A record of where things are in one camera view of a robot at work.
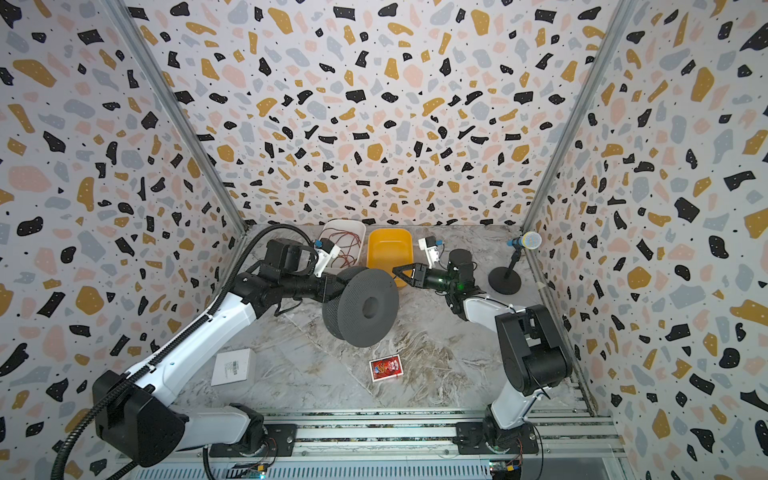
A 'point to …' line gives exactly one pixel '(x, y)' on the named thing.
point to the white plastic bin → (332, 225)
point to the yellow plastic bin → (388, 248)
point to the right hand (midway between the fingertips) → (393, 268)
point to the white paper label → (234, 366)
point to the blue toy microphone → (531, 240)
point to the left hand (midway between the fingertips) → (349, 281)
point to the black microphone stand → (506, 280)
